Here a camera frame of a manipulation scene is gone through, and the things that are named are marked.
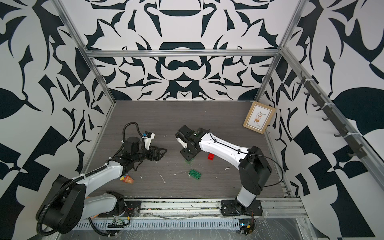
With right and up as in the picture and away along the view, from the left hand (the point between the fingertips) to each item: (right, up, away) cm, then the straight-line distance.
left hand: (160, 146), depth 87 cm
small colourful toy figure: (-16, -16, -6) cm, 24 cm away
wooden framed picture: (+62, +16, +13) cm, 66 cm away
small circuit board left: (-15, -30, -19) cm, 39 cm away
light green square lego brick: (+18, -5, -12) cm, 22 cm away
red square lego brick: (+29, -7, +2) cm, 30 cm away
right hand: (+16, -2, -3) cm, 16 cm away
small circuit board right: (+44, -34, -16) cm, 58 cm away
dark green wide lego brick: (+20, -15, -2) cm, 25 cm away
